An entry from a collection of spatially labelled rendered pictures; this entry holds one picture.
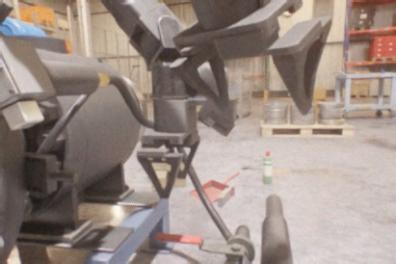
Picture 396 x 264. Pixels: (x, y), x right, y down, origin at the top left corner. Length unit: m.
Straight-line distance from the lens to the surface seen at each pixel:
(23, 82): 0.58
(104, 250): 1.02
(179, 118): 0.45
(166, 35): 0.48
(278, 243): 0.36
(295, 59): 0.23
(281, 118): 4.59
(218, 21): 0.26
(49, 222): 1.17
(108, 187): 1.42
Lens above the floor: 0.74
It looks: 9 degrees down
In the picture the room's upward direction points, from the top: 2 degrees counter-clockwise
